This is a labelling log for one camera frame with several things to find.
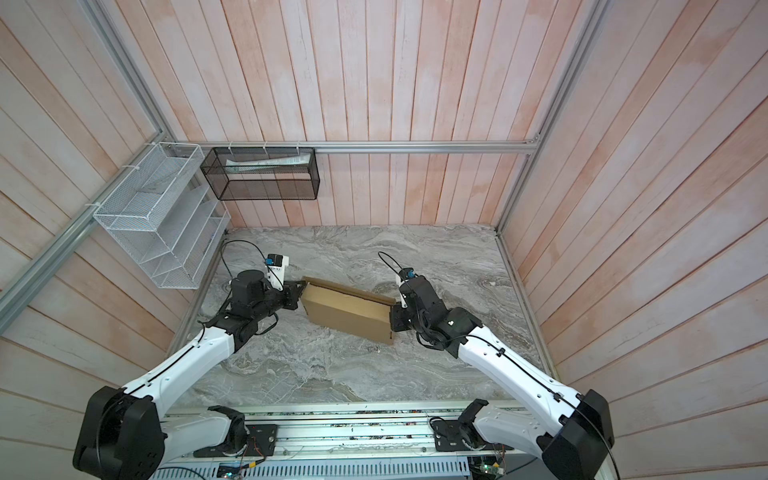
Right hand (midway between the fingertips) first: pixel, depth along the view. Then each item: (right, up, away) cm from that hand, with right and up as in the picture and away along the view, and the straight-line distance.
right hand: (392, 309), depth 78 cm
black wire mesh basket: (-45, +44, +26) cm, 67 cm away
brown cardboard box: (-12, -1, +3) cm, 13 cm away
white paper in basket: (-48, +42, +11) cm, 65 cm away
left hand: (-24, +5, +5) cm, 25 cm away
